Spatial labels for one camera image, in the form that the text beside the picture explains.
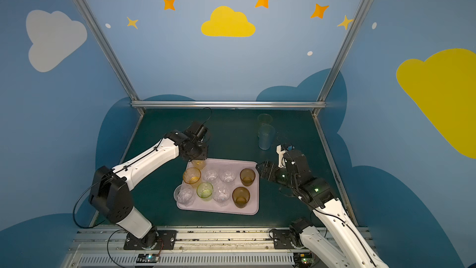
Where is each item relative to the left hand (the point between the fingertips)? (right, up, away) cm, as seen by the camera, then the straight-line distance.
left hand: (206, 154), depth 86 cm
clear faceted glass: (-10, -19, 0) cm, 22 cm away
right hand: (+26, -3, -14) cm, 29 cm away
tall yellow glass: (-6, -6, +10) cm, 13 cm away
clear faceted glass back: (+9, -11, +3) cm, 15 cm away
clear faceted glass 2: (+1, -11, +4) cm, 11 cm away
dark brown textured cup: (+16, -19, -2) cm, 25 cm away
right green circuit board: (+41, -39, -15) cm, 58 cm away
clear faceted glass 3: (+7, -18, 0) cm, 20 cm away
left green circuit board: (-20, -38, -15) cm, 46 cm away
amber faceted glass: (-8, -11, +4) cm, 14 cm away
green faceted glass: (-1, -17, 0) cm, 17 cm away
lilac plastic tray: (+22, -24, -3) cm, 32 cm away
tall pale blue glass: (+30, +9, +16) cm, 35 cm away
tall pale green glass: (+30, +18, +15) cm, 38 cm away
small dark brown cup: (+20, -11, +5) cm, 23 cm away
